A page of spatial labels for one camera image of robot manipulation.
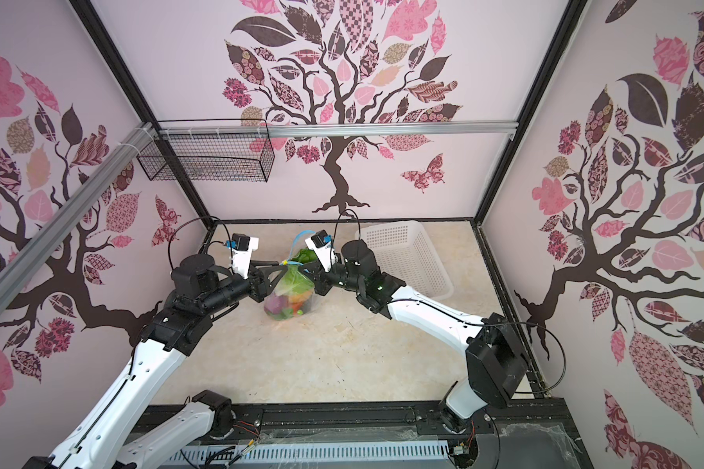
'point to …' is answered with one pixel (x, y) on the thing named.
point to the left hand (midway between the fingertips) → (283, 271)
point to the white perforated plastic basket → (408, 251)
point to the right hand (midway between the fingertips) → (302, 263)
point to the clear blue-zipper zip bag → (307, 308)
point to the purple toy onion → (275, 303)
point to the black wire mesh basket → (209, 150)
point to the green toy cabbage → (294, 278)
